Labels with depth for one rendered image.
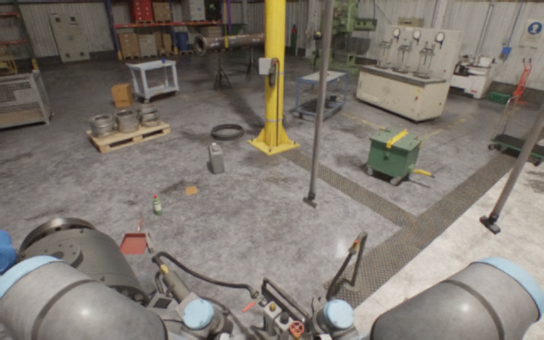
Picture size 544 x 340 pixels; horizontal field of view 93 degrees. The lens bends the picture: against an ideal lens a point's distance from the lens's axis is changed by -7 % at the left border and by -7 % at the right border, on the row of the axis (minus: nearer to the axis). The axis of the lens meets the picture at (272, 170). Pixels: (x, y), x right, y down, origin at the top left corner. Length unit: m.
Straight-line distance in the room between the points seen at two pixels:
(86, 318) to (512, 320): 0.58
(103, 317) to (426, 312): 0.44
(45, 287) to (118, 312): 0.11
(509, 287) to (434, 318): 0.13
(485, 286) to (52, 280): 0.63
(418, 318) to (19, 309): 0.55
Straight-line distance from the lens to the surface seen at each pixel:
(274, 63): 4.01
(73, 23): 16.31
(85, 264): 1.60
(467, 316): 0.47
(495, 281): 0.54
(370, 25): 11.27
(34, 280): 0.54
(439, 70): 6.66
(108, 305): 0.48
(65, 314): 0.47
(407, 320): 0.48
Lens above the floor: 1.89
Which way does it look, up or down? 30 degrees down
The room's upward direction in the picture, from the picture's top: 1 degrees clockwise
